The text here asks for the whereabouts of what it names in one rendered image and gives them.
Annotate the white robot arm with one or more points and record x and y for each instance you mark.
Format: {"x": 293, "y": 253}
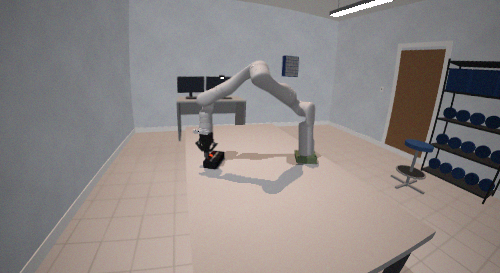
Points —
{"x": 260, "y": 77}

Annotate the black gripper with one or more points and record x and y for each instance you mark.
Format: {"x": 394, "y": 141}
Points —
{"x": 206, "y": 143}

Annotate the black power strip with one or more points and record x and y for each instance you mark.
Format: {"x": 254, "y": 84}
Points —
{"x": 214, "y": 160}

